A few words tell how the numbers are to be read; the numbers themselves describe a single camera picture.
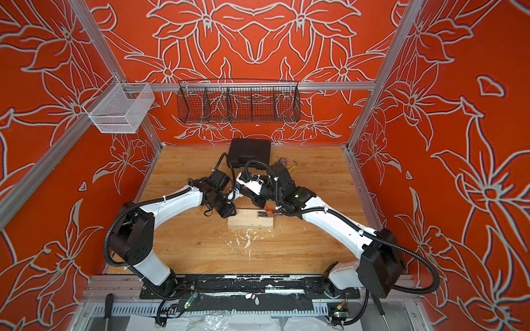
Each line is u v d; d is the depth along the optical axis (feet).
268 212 2.71
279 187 1.87
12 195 1.68
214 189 2.23
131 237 1.49
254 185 2.10
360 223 1.50
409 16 2.34
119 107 3.02
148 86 2.87
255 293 2.36
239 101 3.20
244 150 3.77
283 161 3.57
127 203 1.57
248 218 2.86
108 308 2.27
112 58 2.73
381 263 1.31
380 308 2.25
